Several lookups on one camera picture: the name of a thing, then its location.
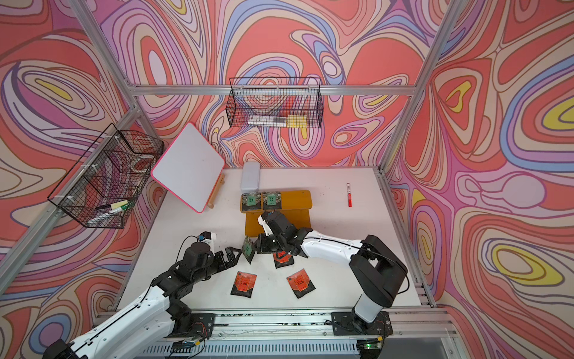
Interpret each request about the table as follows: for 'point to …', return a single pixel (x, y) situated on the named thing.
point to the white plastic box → (250, 176)
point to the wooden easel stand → (211, 204)
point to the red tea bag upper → (282, 259)
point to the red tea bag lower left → (244, 284)
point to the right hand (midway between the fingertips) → (254, 253)
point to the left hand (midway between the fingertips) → (236, 255)
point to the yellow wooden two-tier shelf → (296, 207)
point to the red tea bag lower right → (300, 283)
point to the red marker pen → (349, 196)
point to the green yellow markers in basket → (119, 204)
